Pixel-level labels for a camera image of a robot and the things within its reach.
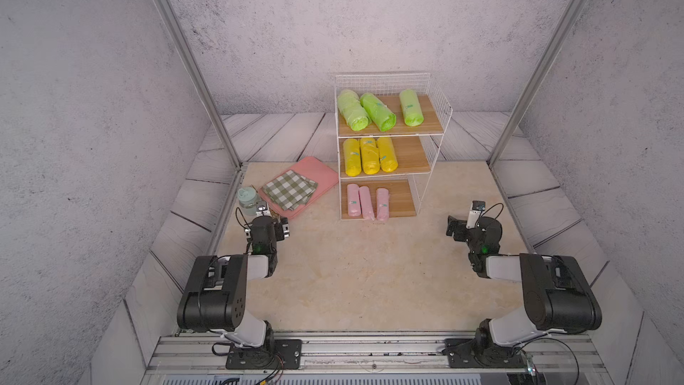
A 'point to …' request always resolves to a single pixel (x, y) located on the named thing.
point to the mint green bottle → (248, 200)
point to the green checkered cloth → (290, 190)
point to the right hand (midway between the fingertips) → (465, 216)
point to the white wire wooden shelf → (417, 149)
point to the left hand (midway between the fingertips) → (271, 218)
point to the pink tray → (285, 213)
